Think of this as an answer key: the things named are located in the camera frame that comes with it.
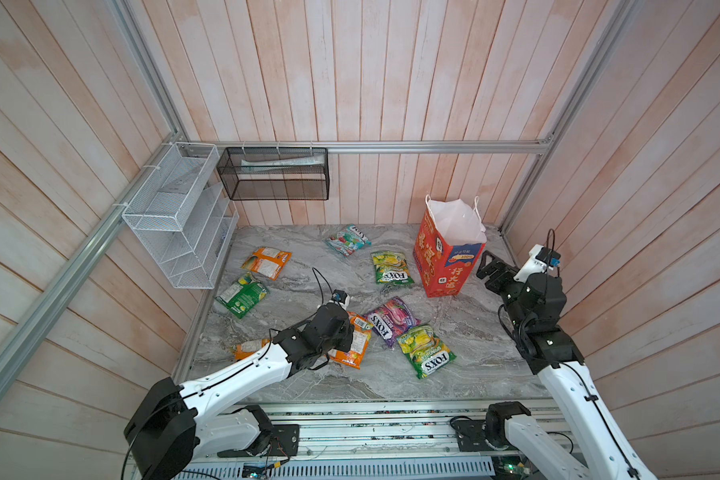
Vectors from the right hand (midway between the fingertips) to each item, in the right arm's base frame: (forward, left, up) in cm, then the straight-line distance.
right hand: (497, 258), depth 72 cm
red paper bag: (+9, +9, -5) cm, 13 cm away
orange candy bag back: (+19, +68, -27) cm, 76 cm away
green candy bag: (+3, +73, -26) cm, 78 cm away
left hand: (-11, +37, -20) cm, 44 cm away
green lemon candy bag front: (-13, +15, -28) cm, 34 cm away
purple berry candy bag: (-3, +24, -28) cm, 37 cm away
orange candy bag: (-13, +33, -20) cm, 41 cm away
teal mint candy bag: (+31, +39, -27) cm, 57 cm away
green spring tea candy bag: (+17, +23, -27) cm, 39 cm away
